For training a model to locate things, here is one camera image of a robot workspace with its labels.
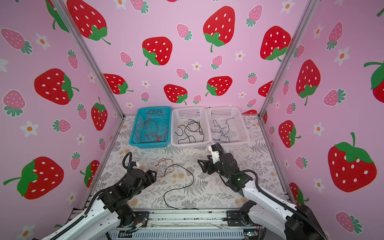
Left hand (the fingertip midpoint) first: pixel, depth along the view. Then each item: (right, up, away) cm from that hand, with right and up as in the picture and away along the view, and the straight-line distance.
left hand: (154, 175), depth 80 cm
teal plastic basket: (-6, +34, +39) cm, 53 cm away
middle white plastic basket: (+18, +27, +31) cm, 45 cm away
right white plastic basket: (+47, +28, +34) cm, 64 cm away
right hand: (+26, +9, -1) cm, 28 cm away
